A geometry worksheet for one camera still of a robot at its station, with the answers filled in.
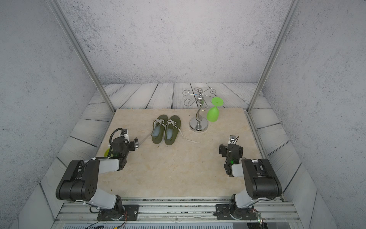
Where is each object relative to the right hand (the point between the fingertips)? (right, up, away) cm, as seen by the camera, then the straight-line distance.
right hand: (232, 143), depth 93 cm
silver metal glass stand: (-21, +12, +17) cm, 30 cm away
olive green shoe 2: (-40, +9, +8) cm, 42 cm away
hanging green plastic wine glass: (-12, +20, +2) cm, 23 cm away
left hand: (-66, +4, +1) cm, 66 cm away
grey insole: (-52, +8, +11) cm, 54 cm away
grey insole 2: (-42, +5, +9) cm, 43 cm away
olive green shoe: (-47, +16, +11) cm, 51 cm away
